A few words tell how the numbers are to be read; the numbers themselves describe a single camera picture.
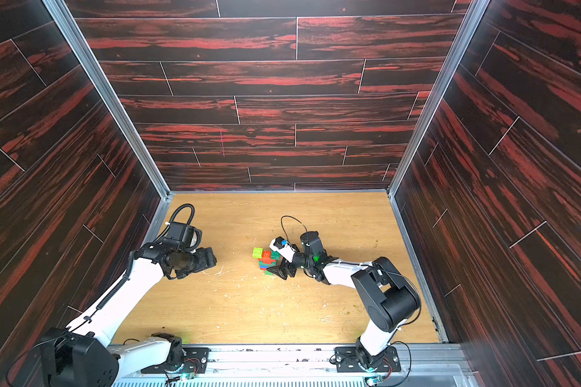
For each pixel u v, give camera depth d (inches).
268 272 32.9
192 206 27.9
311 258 28.3
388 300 18.2
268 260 33.3
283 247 29.7
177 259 23.4
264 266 34.5
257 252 32.4
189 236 25.9
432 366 29.3
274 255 30.2
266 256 32.4
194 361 28.6
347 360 28.7
